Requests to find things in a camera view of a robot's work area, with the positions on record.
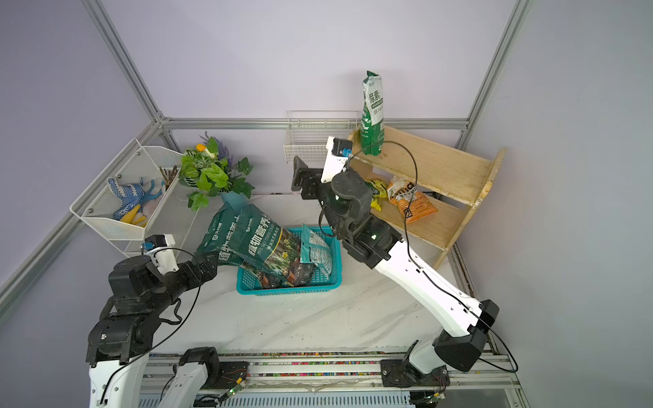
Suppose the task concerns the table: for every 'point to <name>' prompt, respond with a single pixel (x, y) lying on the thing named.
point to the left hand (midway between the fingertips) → (204, 258)
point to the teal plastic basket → (317, 283)
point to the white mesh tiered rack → (166, 212)
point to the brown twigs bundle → (168, 177)
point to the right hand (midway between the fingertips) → (313, 164)
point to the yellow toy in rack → (130, 215)
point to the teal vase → (236, 201)
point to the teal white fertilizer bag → (316, 251)
